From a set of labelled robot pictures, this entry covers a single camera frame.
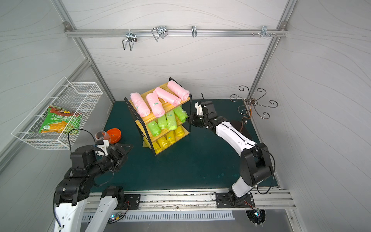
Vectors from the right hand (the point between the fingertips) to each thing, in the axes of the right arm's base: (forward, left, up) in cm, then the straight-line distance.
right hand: (186, 117), depth 84 cm
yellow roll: (-9, +26, -16) cm, 32 cm away
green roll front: (-4, +14, 0) cm, 14 cm away
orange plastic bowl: (-5, +48, -15) cm, 51 cm away
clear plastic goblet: (-13, +47, -2) cm, 49 cm away
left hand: (-25, +24, +6) cm, 35 cm away
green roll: (+1, +3, +2) cm, 3 cm away
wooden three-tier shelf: (-15, +18, +15) cm, 28 cm away
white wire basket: (0, +62, +15) cm, 64 cm away
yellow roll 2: (-9, +15, -14) cm, 23 cm away
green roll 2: (-4, +8, +2) cm, 9 cm away
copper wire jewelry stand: (+31, -48, -24) cm, 62 cm away
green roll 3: (-9, +17, +1) cm, 19 cm away
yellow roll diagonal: (-5, +10, -15) cm, 19 cm away
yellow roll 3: (0, +5, -14) cm, 15 cm away
